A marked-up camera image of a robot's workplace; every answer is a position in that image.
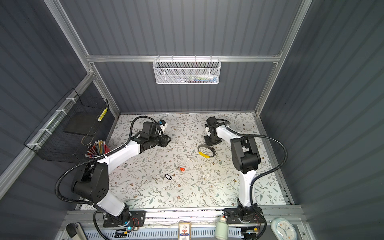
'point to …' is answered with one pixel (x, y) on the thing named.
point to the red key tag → (182, 169)
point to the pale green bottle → (221, 229)
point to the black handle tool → (71, 228)
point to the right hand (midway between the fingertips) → (211, 143)
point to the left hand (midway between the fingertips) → (168, 137)
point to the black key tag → (168, 176)
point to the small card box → (184, 231)
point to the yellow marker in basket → (99, 119)
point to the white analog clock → (283, 229)
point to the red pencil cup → (97, 150)
